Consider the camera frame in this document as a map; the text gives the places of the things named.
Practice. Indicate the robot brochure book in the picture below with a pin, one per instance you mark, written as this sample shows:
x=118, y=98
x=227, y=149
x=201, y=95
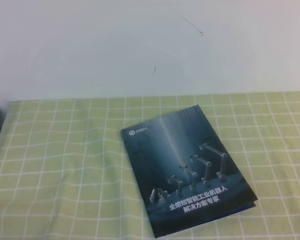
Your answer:
x=184, y=173

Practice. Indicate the green checked tablecloth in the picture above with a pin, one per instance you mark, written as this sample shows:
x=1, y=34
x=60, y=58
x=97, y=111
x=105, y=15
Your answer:
x=64, y=173

